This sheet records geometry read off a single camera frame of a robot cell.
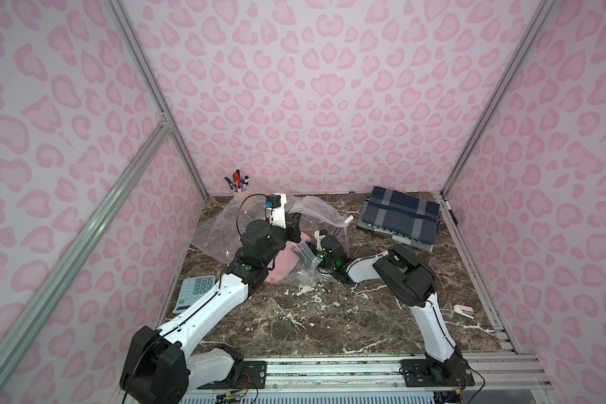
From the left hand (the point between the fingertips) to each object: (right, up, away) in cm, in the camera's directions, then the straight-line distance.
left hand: (302, 207), depth 73 cm
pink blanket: (-6, -17, +7) cm, 20 cm away
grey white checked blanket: (+43, -13, +27) cm, 53 cm away
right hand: (-5, -16, +22) cm, 28 cm away
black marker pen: (-25, +12, +36) cm, 45 cm away
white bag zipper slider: (+15, -3, +8) cm, 17 cm away
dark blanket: (+40, -2, +30) cm, 50 cm away
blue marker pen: (-31, +11, +33) cm, 47 cm away
